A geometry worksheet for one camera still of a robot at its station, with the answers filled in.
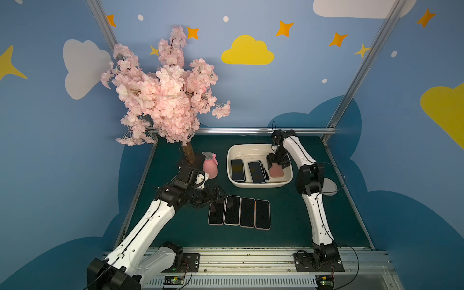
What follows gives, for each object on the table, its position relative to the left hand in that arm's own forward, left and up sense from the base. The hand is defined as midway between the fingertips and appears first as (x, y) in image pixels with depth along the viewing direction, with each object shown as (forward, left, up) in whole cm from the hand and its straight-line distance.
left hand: (219, 195), depth 75 cm
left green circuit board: (-29, +18, -19) cm, 39 cm away
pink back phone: (+24, -30, -16) cm, 42 cm away
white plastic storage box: (+37, -16, -16) cm, 44 cm away
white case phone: (0, -5, -16) cm, 17 cm away
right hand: (+27, -31, -15) cm, 44 cm away
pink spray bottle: (+21, +7, -8) cm, 24 cm away
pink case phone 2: (-4, -20, -17) cm, 27 cm away
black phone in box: (+23, -8, -17) cm, 29 cm away
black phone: (+23, -19, -17) cm, 34 cm away
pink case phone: (-2, -13, -16) cm, 21 cm away
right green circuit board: (-28, -45, -20) cm, 56 cm away
